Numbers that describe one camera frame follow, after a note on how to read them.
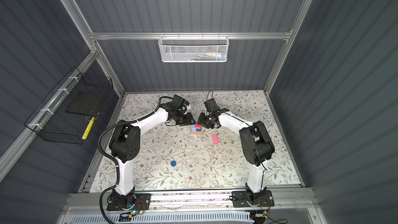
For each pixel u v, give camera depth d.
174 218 0.77
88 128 0.68
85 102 0.80
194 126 0.93
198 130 0.96
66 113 0.72
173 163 0.85
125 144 0.54
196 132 0.97
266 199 0.72
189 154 0.89
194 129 0.96
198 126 0.94
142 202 0.72
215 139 0.95
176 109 0.77
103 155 0.51
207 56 0.92
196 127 0.95
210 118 0.71
